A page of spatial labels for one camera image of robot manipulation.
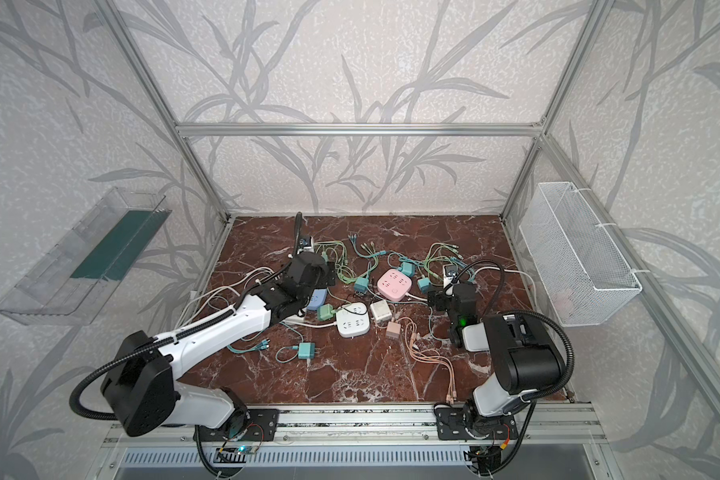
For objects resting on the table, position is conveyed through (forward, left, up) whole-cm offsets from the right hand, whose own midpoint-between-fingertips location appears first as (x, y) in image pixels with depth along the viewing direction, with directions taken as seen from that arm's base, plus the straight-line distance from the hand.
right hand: (448, 273), depth 96 cm
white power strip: (-15, +30, -3) cm, 34 cm away
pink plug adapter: (-17, +18, -5) cm, 25 cm away
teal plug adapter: (+5, +12, -4) cm, 14 cm away
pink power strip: (-2, +17, -4) cm, 18 cm away
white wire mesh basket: (-18, -21, +28) cm, 40 cm away
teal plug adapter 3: (-24, +43, -3) cm, 49 cm away
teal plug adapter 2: (-1, +8, -5) cm, 9 cm away
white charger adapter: (-11, +22, -3) cm, 25 cm away
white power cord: (+5, +67, -7) cm, 67 cm away
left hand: (-2, +39, +13) cm, 41 cm away
